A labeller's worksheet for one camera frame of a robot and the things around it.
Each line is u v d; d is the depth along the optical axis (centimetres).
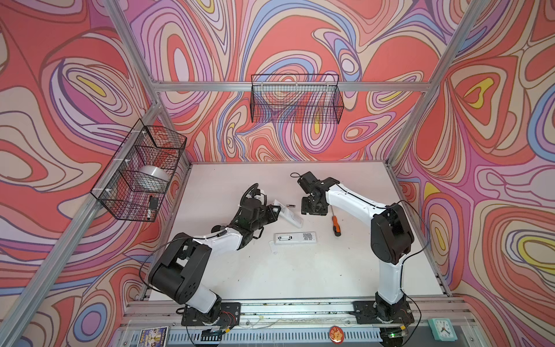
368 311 74
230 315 73
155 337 68
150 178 70
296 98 96
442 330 69
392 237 50
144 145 81
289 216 91
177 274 45
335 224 95
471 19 70
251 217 69
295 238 91
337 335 69
